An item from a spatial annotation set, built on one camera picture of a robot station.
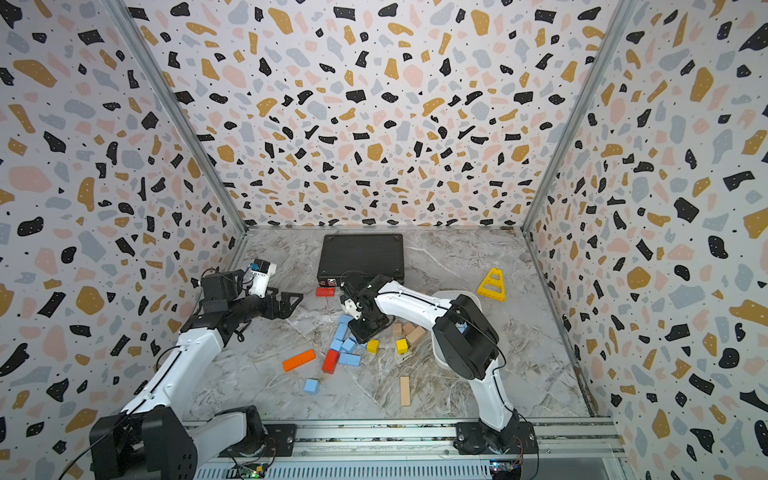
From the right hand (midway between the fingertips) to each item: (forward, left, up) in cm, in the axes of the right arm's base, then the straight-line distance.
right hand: (362, 337), depth 87 cm
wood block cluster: (+3, -15, -3) cm, 16 cm away
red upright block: (-6, +9, -3) cm, 11 cm away
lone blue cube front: (-13, +13, -3) cm, 19 cm away
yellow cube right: (-2, -12, -2) cm, 12 cm away
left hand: (+7, +20, +13) cm, 24 cm away
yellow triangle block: (+18, -44, -4) cm, 47 cm away
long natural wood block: (-13, -13, -4) cm, 19 cm away
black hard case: (+35, +5, -4) cm, 35 cm away
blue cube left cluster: (-1, +8, -2) cm, 8 cm away
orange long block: (-6, +18, -3) cm, 19 cm away
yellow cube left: (-2, -3, -2) cm, 4 cm away
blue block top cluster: (+9, +7, -5) cm, 12 cm away
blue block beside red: (-5, +3, -3) cm, 7 cm away
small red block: (+18, +15, -3) cm, 24 cm away
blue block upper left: (+4, +8, -4) cm, 9 cm away
